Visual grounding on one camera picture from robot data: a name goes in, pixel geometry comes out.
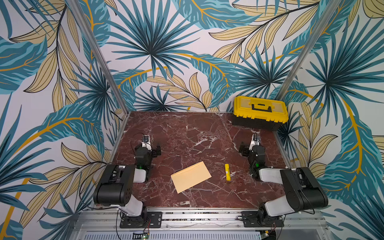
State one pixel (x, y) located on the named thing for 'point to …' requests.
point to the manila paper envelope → (187, 178)
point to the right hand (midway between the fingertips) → (251, 142)
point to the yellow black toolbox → (259, 112)
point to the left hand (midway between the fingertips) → (150, 143)
